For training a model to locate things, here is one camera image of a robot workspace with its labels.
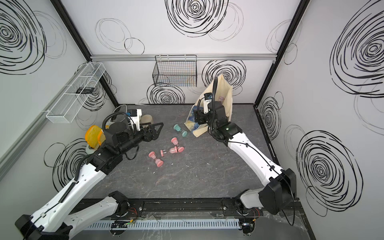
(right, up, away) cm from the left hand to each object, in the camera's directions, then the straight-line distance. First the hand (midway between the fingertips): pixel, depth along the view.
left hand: (157, 123), depth 68 cm
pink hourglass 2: (+4, -12, +29) cm, 31 cm away
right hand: (+21, +7, +8) cm, 23 cm away
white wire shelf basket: (-46, +12, +9) cm, 48 cm away
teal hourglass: (+6, -4, +35) cm, 36 cm away
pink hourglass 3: (+6, -17, +24) cm, 30 cm away
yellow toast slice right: (-30, -7, +7) cm, 32 cm away
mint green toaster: (-38, -15, +10) cm, 42 cm away
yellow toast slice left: (-35, -7, +8) cm, 37 cm away
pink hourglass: (-3, -24, +18) cm, 30 cm away
